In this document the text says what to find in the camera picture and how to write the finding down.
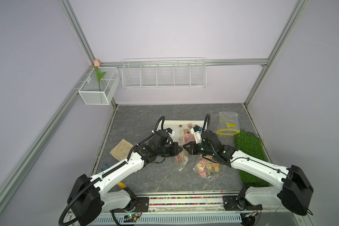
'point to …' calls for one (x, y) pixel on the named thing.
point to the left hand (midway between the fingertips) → (182, 150)
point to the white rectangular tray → (177, 125)
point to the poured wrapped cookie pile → (186, 136)
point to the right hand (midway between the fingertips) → (182, 145)
